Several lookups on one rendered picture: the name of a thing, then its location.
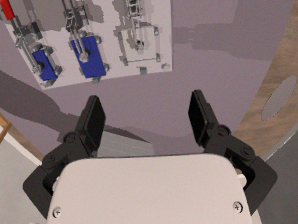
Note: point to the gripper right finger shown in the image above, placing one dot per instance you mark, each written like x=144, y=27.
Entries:
x=216, y=138

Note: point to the white fixture plate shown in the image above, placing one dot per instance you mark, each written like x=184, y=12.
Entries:
x=106, y=19

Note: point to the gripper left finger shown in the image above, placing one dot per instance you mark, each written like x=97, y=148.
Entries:
x=77, y=144

